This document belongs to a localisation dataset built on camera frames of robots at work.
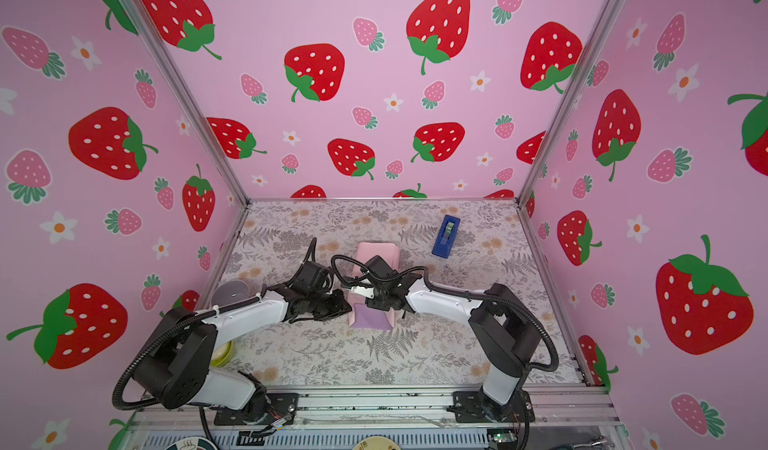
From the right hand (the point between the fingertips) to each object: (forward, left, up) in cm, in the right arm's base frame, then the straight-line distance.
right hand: (372, 284), depth 89 cm
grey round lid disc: (-6, +45, -2) cm, 45 cm away
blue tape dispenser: (+24, -22, -3) cm, 32 cm away
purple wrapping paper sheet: (-7, +3, -7) cm, 11 cm away
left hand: (-7, +5, -3) cm, 9 cm away
